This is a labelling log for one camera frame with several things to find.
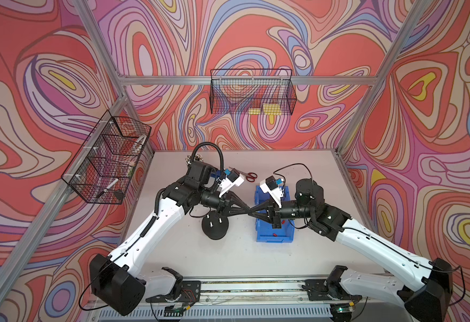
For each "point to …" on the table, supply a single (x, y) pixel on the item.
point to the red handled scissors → (250, 176)
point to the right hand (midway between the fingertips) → (250, 218)
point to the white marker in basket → (105, 190)
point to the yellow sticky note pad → (272, 109)
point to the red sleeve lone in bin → (274, 235)
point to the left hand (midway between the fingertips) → (247, 212)
